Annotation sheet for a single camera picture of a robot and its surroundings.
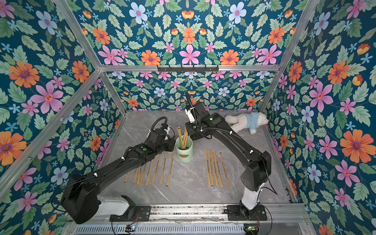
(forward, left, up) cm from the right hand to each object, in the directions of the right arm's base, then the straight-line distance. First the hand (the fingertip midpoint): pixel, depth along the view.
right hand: (193, 124), depth 80 cm
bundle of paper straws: (-3, +6, -13) cm, 14 cm away
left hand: (-5, +10, -8) cm, 14 cm away
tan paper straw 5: (-20, +30, -24) cm, 43 cm away
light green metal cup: (-10, +5, -16) cm, 20 cm away
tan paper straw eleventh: (-15, -14, -25) cm, 32 cm away
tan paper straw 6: (-21, +32, -24) cm, 45 cm away
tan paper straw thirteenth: (-16, -19, -25) cm, 35 cm away
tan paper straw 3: (-16, +23, -24) cm, 37 cm away
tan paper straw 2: (-24, +18, -24) cm, 39 cm away
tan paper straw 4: (-18, +27, -25) cm, 41 cm away
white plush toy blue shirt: (+17, -39, -16) cm, 45 cm away
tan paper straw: (-22, +15, -25) cm, 37 cm away
